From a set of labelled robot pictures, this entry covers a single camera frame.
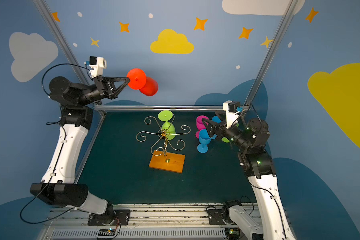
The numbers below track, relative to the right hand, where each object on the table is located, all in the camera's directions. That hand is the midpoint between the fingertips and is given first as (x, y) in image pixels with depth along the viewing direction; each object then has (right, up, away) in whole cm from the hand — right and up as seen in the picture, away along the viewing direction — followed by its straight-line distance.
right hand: (211, 114), depth 59 cm
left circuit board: (-49, -58, +15) cm, 78 cm away
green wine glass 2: (+20, -14, +49) cm, 55 cm away
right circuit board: (+14, -58, +15) cm, 62 cm away
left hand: (-31, +12, -7) cm, 34 cm away
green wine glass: (-20, +1, +16) cm, 26 cm away
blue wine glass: (+2, -13, +29) cm, 32 cm away
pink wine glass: (0, -4, +36) cm, 37 cm away
